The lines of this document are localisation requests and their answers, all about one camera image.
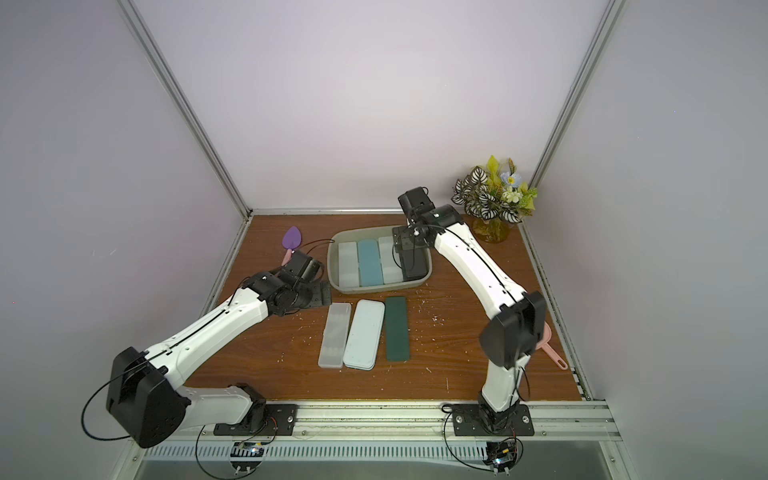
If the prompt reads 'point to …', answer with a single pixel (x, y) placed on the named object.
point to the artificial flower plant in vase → (494, 199)
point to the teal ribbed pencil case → (370, 266)
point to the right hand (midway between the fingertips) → (416, 232)
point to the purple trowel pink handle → (291, 241)
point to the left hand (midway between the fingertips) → (321, 295)
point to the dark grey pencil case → (415, 263)
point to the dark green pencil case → (397, 330)
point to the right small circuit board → (500, 454)
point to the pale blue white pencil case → (365, 334)
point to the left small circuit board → (246, 456)
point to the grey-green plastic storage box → (349, 235)
